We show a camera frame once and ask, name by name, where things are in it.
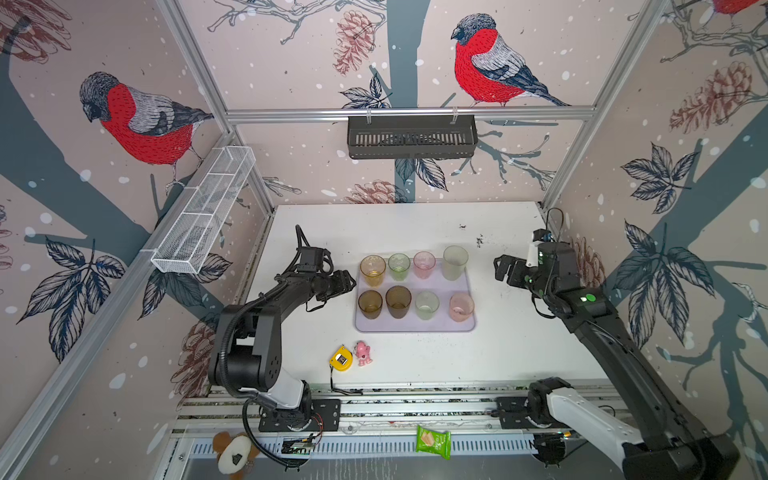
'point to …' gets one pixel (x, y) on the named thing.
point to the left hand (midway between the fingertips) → (346, 284)
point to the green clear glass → (399, 264)
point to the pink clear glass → (424, 263)
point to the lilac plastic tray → (443, 289)
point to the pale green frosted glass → (454, 261)
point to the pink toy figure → (363, 353)
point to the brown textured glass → (370, 303)
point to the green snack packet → (435, 443)
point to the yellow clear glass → (373, 266)
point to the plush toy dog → (235, 455)
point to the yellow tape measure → (342, 359)
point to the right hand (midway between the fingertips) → (508, 265)
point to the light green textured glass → (426, 304)
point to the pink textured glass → (461, 306)
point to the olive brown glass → (398, 299)
